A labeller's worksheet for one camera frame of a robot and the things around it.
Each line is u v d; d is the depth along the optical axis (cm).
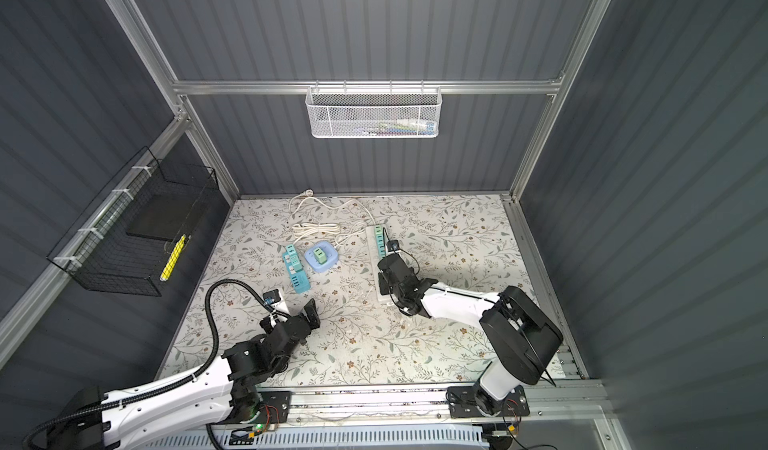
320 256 95
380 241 98
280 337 60
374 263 98
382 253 96
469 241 107
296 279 94
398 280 68
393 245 79
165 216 73
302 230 108
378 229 101
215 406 59
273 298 70
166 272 67
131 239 73
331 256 99
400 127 92
